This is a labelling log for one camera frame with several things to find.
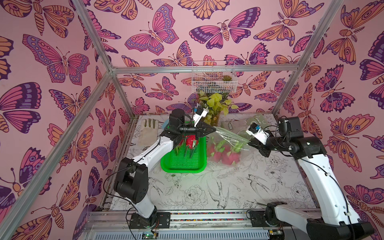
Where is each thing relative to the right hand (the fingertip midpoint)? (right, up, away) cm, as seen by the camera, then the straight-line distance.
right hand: (253, 139), depth 70 cm
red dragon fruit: (-31, -2, +24) cm, 39 cm away
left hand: (-18, +5, +1) cm, 19 cm away
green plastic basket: (-43, -16, +24) cm, 52 cm away
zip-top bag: (-11, 0, 0) cm, 11 cm away
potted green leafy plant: (-15, +21, +23) cm, 34 cm away
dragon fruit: (-12, -8, +6) cm, 16 cm away
